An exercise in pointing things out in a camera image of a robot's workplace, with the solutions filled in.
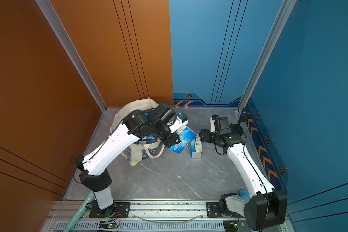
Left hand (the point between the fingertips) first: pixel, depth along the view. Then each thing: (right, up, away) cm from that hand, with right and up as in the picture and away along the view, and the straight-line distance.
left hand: (178, 136), depth 67 cm
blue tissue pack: (+3, 0, -2) cm, 4 cm away
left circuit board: (-37, -45, +6) cm, 59 cm away
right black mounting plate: (+18, -39, +6) cm, 43 cm away
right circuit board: (+26, -44, +3) cm, 51 cm away
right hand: (+16, -1, +15) cm, 21 cm away
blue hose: (+35, -31, +8) cm, 47 cm away
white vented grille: (-16, -44, +3) cm, 47 cm away
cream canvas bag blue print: (-14, -7, +11) cm, 19 cm away
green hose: (-49, -39, +4) cm, 62 cm away
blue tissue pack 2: (+11, -9, +20) cm, 25 cm away
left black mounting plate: (-28, -38, +7) cm, 48 cm away
